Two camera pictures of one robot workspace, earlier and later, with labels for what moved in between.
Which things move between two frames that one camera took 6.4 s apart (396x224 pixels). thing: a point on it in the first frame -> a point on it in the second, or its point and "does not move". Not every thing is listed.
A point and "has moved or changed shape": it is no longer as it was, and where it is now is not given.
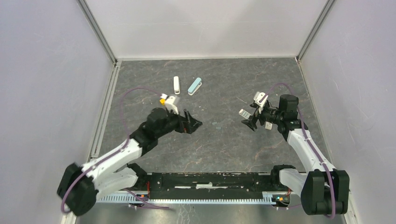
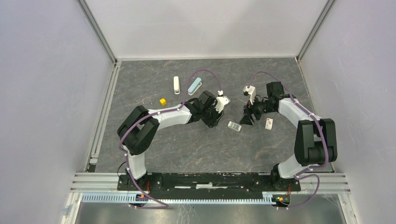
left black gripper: (187, 124) -> (213, 122)
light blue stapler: (194, 86) does not move
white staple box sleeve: (268, 125) does not move
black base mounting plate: (209, 185) does not move
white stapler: (176, 85) does not move
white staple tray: (244, 114) has moved or changed shape
